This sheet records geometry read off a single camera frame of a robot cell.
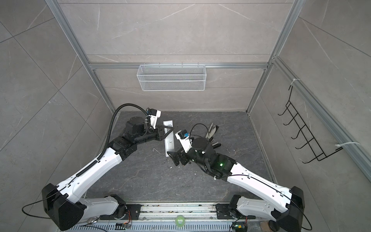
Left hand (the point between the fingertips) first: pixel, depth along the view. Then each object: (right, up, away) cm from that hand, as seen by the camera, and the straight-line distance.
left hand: (172, 125), depth 70 cm
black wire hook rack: (+63, -12, -10) cm, 65 cm away
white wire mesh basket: (-3, +34, +31) cm, 46 cm away
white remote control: (-1, -7, -1) cm, 7 cm away
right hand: (+2, -9, -2) cm, 10 cm away
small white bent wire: (-16, -18, +27) cm, 36 cm away
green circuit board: (+33, -50, 0) cm, 60 cm away
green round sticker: (+4, -48, +2) cm, 49 cm away
